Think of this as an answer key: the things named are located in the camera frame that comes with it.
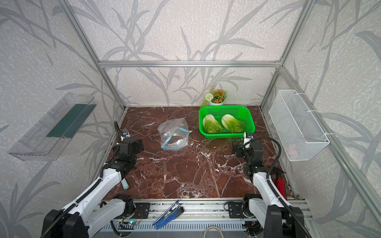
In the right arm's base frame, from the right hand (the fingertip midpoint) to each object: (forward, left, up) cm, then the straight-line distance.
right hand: (240, 141), depth 87 cm
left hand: (-2, +64, +4) cm, 64 cm away
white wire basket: (-11, -18, +22) cm, 31 cm away
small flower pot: (+36, +12, +3) cm, 38 cm away
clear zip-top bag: (+4, +40, +3) cm, 40 cm away
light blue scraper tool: (-21, +66, -8) cm, 69 cm away
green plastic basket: (+26, -7, -4) cm, 28 cm away
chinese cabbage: (+13, +17, -1) cm, 22 cm away
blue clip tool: (-35, +39, -9) cm, 54 cm away
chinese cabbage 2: (+15, +2, -2) cm, 15 cm away
